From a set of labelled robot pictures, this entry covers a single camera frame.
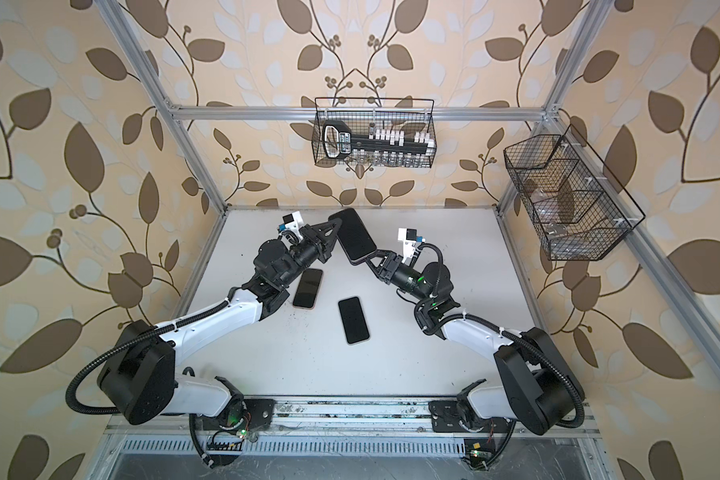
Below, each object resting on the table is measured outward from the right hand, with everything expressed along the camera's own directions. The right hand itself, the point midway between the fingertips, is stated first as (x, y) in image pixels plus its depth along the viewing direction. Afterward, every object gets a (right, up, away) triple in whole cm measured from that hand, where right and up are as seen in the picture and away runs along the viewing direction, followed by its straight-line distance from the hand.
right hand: (360, 257), depth 71 cm
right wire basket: (+57, +16, +9) cm, 60 cm away
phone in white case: (-3, -21, +21) cm, 30 cm away
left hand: (-4, +9, -1) cm, 10 cm away
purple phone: (-1, +5, 0) cm, 5 cm away
